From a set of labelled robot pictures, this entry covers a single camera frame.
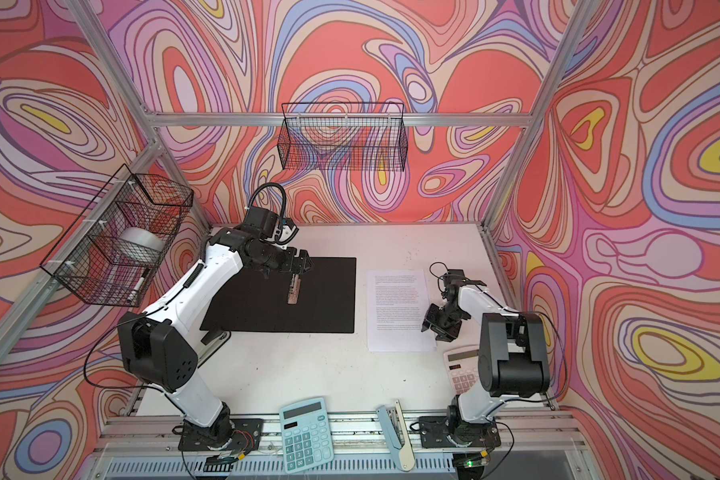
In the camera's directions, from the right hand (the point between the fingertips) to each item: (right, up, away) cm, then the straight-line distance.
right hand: (431, 337), depth 89 cm
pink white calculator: (+7, -6, -7) cm, 12 cm away
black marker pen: (-76, +18, -17) cm, 80 cm away
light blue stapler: (-13, -18, -17) cm, 28 cm away
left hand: (-38, +23, -5) cm, 45 cm away
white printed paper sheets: (-9, +8, +8) cm, 15 cm away
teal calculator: (-35, -19, -17) cm, 43 cm away
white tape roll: (-76, +29, -15) cm, 83 cm away
